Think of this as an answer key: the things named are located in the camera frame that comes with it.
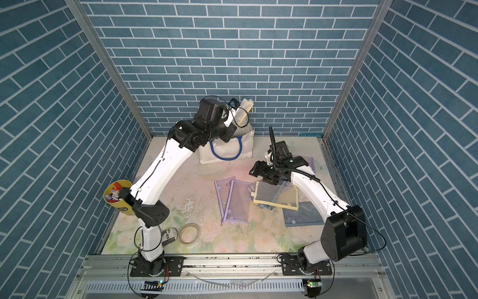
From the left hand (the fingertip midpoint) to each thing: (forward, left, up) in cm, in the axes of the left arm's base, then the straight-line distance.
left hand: (236, 124), depth 73 cm
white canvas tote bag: (+9, -1, -23) cm, 25 cm away
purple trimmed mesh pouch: (-13, +2, -38) cm, 40 cm away
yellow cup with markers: (-18, +55, -27) cm, 64 cm away
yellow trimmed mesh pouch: (-12, -23, -37) cm, 45 cm away
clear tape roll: (-30, +21, -39) cm, 54 cm away
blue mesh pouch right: (-21, -34, -38) cm, 55 cm away
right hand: (-10, -9, -21) cm, 25 cm away
